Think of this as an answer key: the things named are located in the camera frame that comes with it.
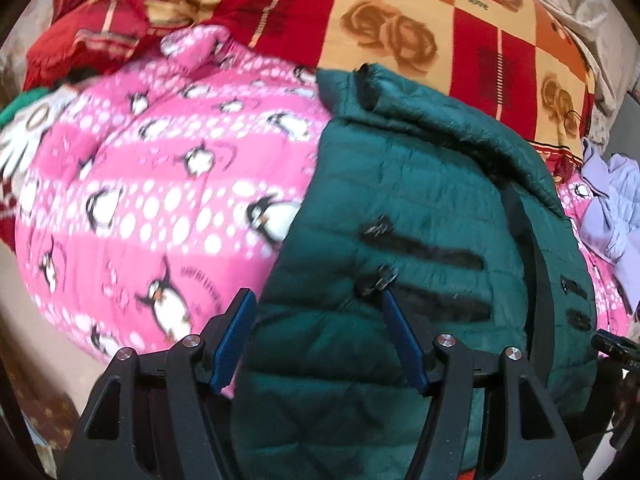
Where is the green puffer jacket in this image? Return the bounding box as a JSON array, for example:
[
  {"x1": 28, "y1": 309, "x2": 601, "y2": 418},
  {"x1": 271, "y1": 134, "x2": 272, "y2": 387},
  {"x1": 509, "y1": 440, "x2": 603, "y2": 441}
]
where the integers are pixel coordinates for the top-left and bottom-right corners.
[{"x1": 231, "y1": 62, "x2": 601, "y2": 480}]

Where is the red checkered rose blanket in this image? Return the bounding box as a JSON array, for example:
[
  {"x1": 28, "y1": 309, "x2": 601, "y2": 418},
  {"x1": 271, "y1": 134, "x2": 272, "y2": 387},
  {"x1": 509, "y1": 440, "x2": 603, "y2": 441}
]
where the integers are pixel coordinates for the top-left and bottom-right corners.
[{"x1": 75, "y1": 0, "x2": 601, "y2": 181}]

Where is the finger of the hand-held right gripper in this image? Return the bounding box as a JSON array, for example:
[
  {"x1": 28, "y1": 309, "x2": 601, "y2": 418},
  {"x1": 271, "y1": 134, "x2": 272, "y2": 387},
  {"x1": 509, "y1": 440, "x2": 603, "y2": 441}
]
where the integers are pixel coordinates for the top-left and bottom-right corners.
[{"x1": 590, "y1": 329, "x2": 640, "y2": 363}]

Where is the lavender fleece-lined jacket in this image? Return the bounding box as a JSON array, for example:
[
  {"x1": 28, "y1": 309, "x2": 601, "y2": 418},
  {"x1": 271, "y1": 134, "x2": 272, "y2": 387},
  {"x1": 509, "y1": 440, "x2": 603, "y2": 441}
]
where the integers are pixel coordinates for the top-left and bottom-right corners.
[{"x1": 579, "y1": 136, "x2": 640, "y2": 313}]

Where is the red striped garment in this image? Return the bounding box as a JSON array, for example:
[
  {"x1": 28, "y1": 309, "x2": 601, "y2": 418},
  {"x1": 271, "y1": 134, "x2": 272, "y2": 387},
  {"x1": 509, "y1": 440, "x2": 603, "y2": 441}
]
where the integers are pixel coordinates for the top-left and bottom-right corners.
[{"x1": 22, "y1": 0, "x2": 201, "y2": 88}]

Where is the pink penguin blanket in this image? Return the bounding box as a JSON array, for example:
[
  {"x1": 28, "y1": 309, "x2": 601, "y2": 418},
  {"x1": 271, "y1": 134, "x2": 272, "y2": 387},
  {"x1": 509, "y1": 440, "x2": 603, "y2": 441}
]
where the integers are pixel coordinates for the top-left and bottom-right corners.
[{"x1": 14, "y1": 25, "x2": 632, "y2": 401}]

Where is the grey white cloth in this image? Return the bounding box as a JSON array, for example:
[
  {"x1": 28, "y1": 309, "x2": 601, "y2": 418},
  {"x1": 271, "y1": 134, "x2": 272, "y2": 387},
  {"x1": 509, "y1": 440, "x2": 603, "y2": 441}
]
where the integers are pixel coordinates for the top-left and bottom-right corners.
[{"x1": 535, "y1": 0, "x2": 640, "y2": 153}]

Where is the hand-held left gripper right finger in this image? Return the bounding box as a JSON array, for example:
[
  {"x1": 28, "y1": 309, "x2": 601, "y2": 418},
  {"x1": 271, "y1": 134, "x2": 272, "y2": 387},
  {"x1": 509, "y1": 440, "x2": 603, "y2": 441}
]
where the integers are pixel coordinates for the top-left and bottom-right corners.
[{"x1": 380, "y1": 289, "x2": 584, "y2": 480}]

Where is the red white green knit sweater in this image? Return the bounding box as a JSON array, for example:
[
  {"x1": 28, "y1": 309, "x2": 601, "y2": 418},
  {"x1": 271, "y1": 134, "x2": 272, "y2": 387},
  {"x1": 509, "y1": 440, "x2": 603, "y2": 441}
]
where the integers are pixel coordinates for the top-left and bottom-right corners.
[{"x1": 0, "y1": 85, "x2": 81, "y2": 251}]

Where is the thin black cable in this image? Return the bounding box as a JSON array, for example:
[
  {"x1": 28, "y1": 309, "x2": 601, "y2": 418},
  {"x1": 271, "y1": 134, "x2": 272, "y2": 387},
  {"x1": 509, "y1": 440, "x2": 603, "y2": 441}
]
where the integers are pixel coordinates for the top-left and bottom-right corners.
[{"x1": 560, "y1": 102, "x2": 583, "y2": 138}]

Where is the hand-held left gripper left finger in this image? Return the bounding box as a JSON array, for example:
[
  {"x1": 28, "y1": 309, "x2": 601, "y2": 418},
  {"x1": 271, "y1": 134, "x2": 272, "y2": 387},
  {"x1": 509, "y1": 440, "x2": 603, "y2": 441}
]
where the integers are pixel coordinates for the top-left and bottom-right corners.
[{"x1": 60, "y1": 287, "x2": 259, "y2": 480}]

